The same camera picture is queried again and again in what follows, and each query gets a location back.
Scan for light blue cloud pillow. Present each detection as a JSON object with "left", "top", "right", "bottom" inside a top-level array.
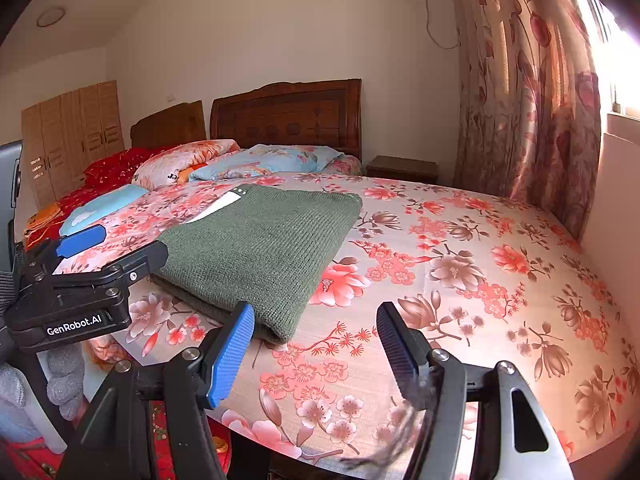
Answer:
[{"left": 59, "top": 184, "right": 150, "bottom": 237}]

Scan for air conditioner cable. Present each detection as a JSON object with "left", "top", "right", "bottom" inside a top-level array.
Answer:
[{"left": 417, "top": 0, "right": 461, "bottom": 51}]

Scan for red patterned cloth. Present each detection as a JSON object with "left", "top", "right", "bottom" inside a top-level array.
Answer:
[{"left": 150, "top": 400, "right": 233, "bottom": 480}]

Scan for pink floral pillow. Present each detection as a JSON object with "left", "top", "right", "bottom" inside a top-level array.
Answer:
[{"left": 131, "top": 139, "right": 241, "bottom": 191}]

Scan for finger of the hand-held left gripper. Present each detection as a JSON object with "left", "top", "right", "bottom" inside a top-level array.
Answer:
[
  {"left": 22, "top": 225, "right": 108, "bottom": 268},
  {"left": 52, "top": 241, "right": 169, "bottom": 288}
]

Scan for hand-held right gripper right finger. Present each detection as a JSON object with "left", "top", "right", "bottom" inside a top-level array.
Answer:
[{"left": 376, "top": 302, "right": 576, "bottom": 480}]

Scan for round ceiling lamp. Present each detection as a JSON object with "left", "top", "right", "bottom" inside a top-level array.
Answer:
[{"left": 36, "top": 6, "right": 67, "bottom": 27}]

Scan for red blanket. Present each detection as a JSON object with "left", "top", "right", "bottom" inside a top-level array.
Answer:
[{"left": 25, "top": 146, "right": 176, "bottom": 241}]

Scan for orange cloth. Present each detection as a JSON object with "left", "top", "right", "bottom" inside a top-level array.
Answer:
[{"left": 25, "top": 202, "right": 63, "bottom": 241}]

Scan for pink floral curtain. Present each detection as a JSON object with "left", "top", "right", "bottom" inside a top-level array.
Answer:
[{"left": 445, "top": 0, "right": 608, "bottom": 241}]

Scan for large carved wooden headboard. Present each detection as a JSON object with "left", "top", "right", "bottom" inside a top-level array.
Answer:
[{"left": 210, "top": 79, "right": 362, "bottom": 161}]

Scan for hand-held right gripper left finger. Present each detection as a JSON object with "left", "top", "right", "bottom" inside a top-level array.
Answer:
[{"left": 60, "top": 302, "right": 256, "bottom": 480}]

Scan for pink floral bed sheet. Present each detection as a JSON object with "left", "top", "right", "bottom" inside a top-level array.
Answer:
[{"left": 52, "top": 167, "right": 640, "bottom": 476}]

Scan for dark wooden nightstand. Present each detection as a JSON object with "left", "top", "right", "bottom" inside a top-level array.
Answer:
[{"left": 365, "top": 155, "right": 439, "bottom": 185}]

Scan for small plain wooden headboard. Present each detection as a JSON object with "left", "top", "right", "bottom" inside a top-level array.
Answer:
[{"left": 130, "top": 100, "right": 207, "bottom": 150}]

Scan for light wooden wardrobe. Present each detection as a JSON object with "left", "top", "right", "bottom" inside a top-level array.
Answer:
[{"left": 21, "top": 80, "right": 125, "bottom": 208}]

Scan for bright window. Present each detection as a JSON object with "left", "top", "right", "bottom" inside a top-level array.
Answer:
[{"left": 560, "top": 0, "right": 640, "bottom": 116}]

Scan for blue floral pillow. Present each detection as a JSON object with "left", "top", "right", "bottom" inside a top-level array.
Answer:
[{"left": 189, "top": 144, "right": 345, "bottom": 182}]

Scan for green knitted sweater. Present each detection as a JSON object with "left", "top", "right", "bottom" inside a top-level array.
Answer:
[{"left": 150, "top": 183, "right": 363, "bottom": 346}]

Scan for person's left hand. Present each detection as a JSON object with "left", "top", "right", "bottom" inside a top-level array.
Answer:
[{"left": 0, "top": 342, "right": 86, "bottom": 443}]

